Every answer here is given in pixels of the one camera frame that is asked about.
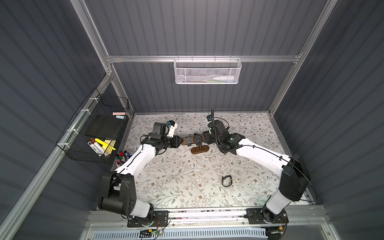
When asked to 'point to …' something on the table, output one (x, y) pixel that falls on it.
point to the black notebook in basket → (105, 126)
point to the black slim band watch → (223, 178)
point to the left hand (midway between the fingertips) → (182, 140)
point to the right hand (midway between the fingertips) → (208, 132)
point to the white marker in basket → (95, 148)
